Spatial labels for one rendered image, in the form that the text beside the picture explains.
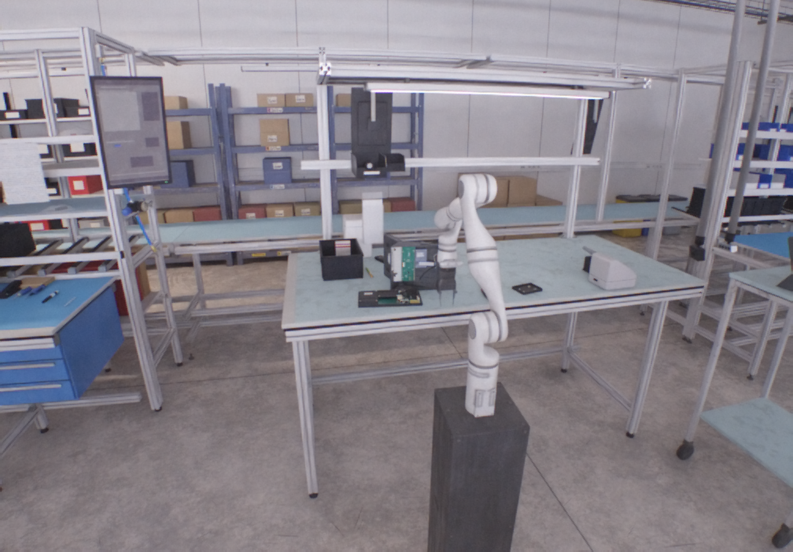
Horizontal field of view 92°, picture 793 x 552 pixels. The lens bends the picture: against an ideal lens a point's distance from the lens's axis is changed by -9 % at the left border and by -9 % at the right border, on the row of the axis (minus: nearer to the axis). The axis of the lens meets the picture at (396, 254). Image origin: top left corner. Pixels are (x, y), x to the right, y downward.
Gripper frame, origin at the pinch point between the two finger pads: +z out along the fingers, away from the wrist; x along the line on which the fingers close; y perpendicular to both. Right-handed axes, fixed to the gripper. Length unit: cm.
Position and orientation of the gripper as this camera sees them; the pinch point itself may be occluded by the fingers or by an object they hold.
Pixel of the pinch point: (447, 305)
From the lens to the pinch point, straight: 169.4
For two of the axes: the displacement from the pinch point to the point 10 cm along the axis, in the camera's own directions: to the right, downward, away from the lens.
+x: -9.9, 0.5, -1.5
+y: -1.5, -3.0, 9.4
